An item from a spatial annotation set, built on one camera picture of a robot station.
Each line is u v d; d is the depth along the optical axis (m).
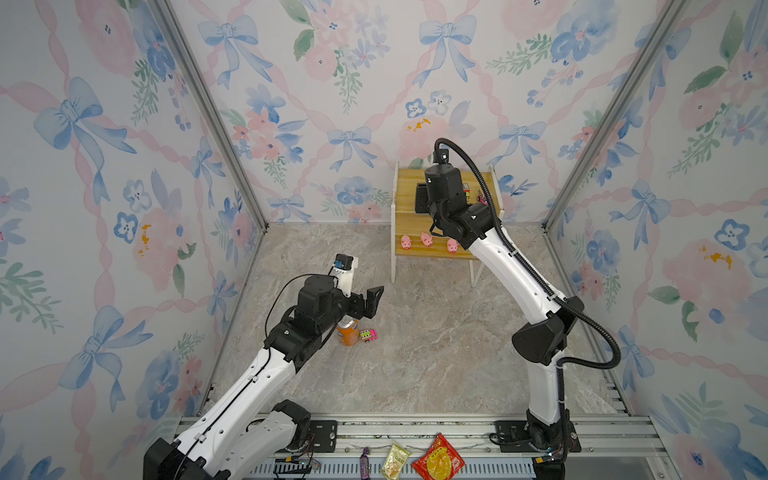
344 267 0.63
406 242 0.91
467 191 0.79
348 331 0.82
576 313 0.47
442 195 0.56
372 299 0.66
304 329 0.55
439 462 0.70
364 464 0.70
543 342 0.58
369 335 0.88
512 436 0.74
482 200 0.79
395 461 0.70
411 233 0.93
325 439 0.74
